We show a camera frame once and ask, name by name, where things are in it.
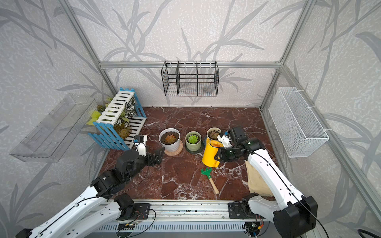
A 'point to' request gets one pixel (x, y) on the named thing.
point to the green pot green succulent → (193, 141)
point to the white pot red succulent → (169, 138)
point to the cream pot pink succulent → (212, 133)
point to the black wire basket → (190, 78)
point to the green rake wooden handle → (208, 172)
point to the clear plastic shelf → (49, 143)
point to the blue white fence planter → (117, 121)
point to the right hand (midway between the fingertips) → (216, 156)
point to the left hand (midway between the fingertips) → (157, 147)
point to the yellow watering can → (211, 149)
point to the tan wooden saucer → (176, 152)
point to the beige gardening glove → (256, 182)
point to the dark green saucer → (195, 151)
